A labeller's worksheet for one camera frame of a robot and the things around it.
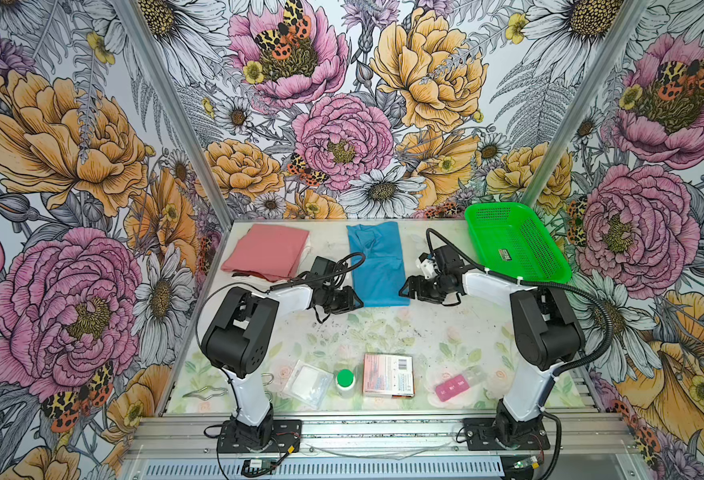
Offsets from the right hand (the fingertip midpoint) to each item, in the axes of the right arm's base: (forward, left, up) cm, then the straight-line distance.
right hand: (411, 300), depth 94 cm
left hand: (-3, +16, -1) cm, 17 cm away
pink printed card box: (-23, +9, 0) cm, 24 cm away
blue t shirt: (+10, +9, -3) cm, 14 cm away
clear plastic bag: (-23, +30, -4) cm, 38 cm away
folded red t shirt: (+23, +47, -1) cm, 53 cm away
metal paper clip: (-25, +61, -3) cm, 66 cm away
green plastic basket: (+28, -43, -5) cm, 52 cm away
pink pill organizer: (-25, -8, -4) cm, 26 cm away
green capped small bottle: (-25, +20, +4) cm, 32 cm away
